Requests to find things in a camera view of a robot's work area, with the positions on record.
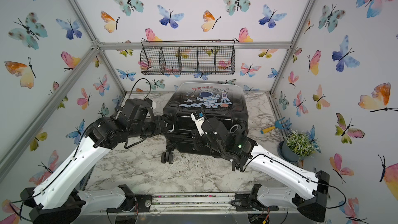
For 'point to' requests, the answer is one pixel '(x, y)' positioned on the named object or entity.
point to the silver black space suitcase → (224, 100)
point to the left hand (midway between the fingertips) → (171, 126)
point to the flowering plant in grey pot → (296, 146)
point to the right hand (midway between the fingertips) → (193, 129)
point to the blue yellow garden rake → (278, 124)
